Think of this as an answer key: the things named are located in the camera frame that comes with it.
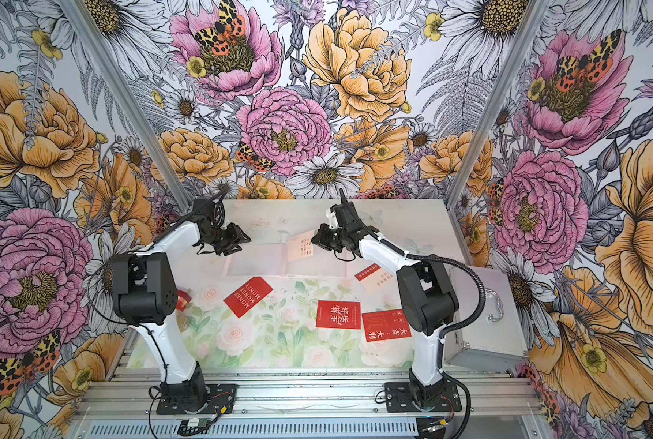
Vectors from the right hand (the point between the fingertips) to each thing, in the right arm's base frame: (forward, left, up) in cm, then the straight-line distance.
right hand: (310, 245), depth 91 cm
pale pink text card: (+3, +4, -4) cm, 6 cm away
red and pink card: (-4, -22, -15) cm, 27 cm away
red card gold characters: (-22, -23, -14) cm, 35 cm away
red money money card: (-11, +22, -13) cm, 28 cm away
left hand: (+3, +23, -4) cm, 23 cm away
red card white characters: (-18, -8, -13) cm, 24 cm away
